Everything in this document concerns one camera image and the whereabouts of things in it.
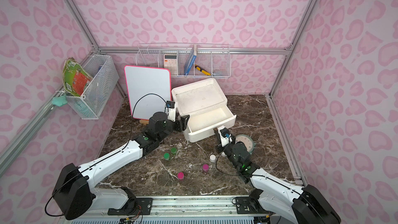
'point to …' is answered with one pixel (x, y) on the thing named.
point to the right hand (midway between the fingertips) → (216, 130)
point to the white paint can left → (212, 158)
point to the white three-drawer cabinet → (206, 104)
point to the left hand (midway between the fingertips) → (182, 111)
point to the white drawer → (201, 124)
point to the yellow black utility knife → (202, 70)
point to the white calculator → (170, 62)
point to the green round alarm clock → (247, 141)
